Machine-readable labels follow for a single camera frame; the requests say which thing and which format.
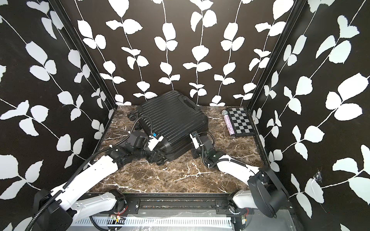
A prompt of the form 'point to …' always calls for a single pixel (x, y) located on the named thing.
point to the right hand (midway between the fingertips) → (190, 143)
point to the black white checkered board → (241, 122)
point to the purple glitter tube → (228, 122)
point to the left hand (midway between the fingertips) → (162, 149)
